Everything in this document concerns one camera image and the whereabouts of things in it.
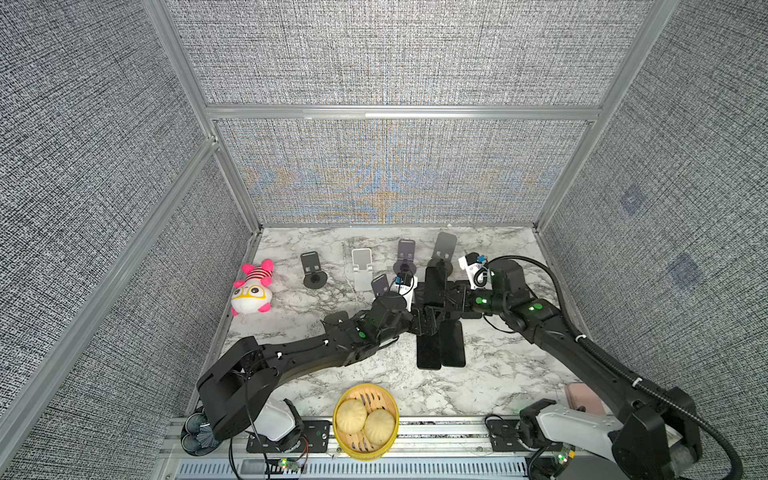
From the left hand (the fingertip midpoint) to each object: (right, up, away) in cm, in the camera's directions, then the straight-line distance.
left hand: (433, 311), depth 78 cm
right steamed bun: (-14, -25, -9) cm, 30 cm away
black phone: (0, -13, +9) cm, 16 cm away
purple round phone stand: (-14, +6, +11) cm, 19 cm away
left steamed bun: (-21, -23, -8) cm, 32 cm away
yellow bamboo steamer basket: (-19, -30, -7) cm, 37 cm away
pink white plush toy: (-53, +3, +14) cm, 55 cm away
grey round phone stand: (-5, +14, +25) cm, 29 cm away
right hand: (+2, +5, +1) cm, 5 cm away
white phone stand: (-20, +9, +25) cm, 33 cm away
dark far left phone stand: (-37, +7, +26) cm, 46 cm away
